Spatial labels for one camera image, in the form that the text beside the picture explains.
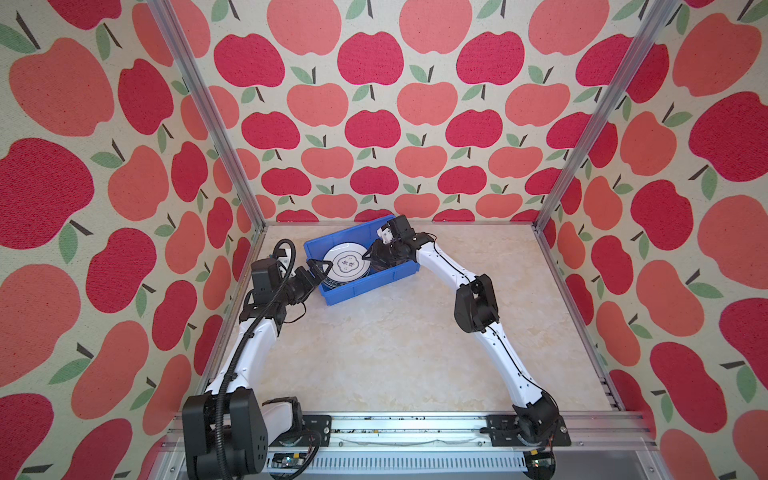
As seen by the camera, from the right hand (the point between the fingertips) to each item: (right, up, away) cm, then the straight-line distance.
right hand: (368, 256), depth 102 cm
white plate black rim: (-7, -2, +2) cm, 8 cm away
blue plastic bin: (-2, +7, +9) cm, 12 cm away
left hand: (-10, -4, -20) cm, 23 cm away
